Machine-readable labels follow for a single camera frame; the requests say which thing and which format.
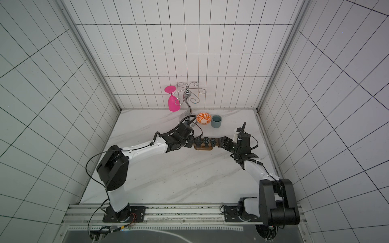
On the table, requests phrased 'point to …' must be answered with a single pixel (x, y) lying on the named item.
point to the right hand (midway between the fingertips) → (224, 138)
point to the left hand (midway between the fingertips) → (187, 140)
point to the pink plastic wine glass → (173, 104)
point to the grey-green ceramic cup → (216, 121)
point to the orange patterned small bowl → (203, 118)
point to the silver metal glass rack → (187, 92)
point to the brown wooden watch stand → (202, 147)
